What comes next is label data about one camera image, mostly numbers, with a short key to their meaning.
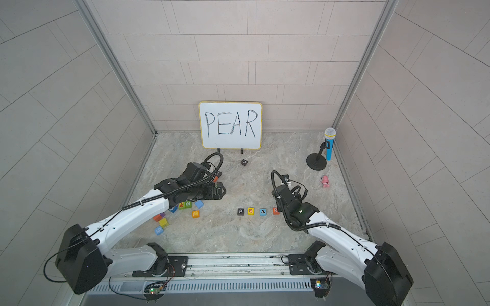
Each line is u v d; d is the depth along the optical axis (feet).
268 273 2.32
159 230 2.58
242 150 3.47
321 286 2.23
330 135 2.77
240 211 2.77
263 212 2.74
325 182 3.03
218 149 3.45
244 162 3.34
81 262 1.23
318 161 3.32
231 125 3.34
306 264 2.11
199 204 2.84
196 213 2.71
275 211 2.77
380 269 1.28
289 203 2.00
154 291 2.10
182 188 1.78
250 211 2.76
